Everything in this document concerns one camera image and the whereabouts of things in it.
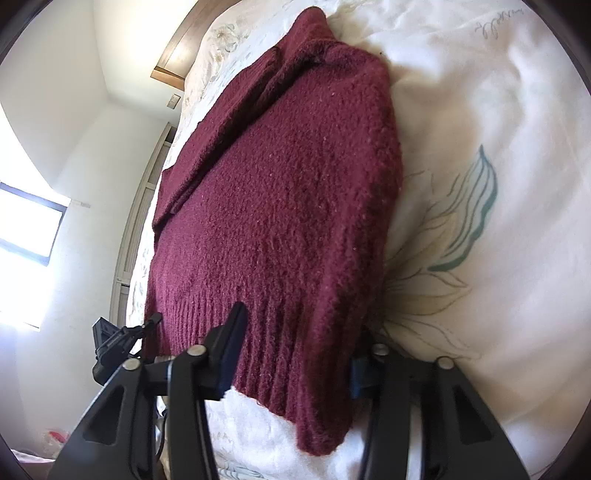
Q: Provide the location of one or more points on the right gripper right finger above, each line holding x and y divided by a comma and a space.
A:
432, 406

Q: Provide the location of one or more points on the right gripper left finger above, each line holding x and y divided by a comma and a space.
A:
115, 438

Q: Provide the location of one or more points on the dark red knitted sweater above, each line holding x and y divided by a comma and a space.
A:
282, 199

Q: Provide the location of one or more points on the pink cloth pile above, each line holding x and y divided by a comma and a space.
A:
52, 443

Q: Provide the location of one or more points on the white radiator cover panel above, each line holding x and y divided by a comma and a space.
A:
130, 241

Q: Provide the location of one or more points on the bright window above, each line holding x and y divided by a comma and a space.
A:
29, 223

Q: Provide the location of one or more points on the wooden headboard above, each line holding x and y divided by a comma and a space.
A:
180, 52

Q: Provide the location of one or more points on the wall light switch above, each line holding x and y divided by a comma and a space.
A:
173, 101

